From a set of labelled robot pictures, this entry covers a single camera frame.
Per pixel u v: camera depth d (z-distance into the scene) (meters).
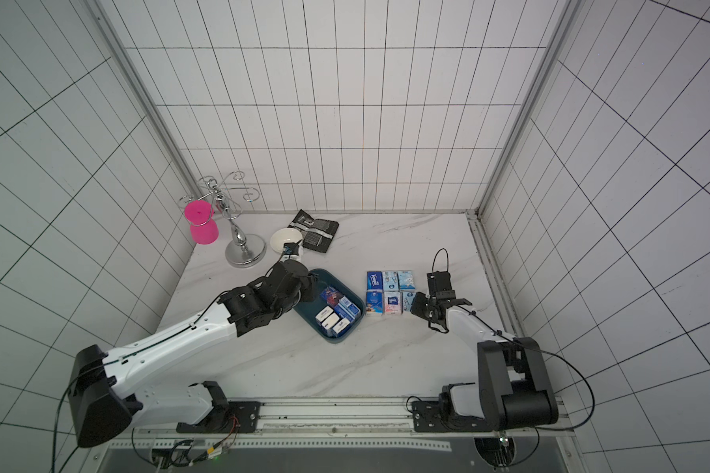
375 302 0.92
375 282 0.97
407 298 0.92
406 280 0.97
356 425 0.73
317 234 1.10
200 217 0.81
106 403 0.38
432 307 0.78
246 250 1.07
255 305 0.54
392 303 0.92
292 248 0.67
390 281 0.97
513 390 0.42
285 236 1.07
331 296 0.92
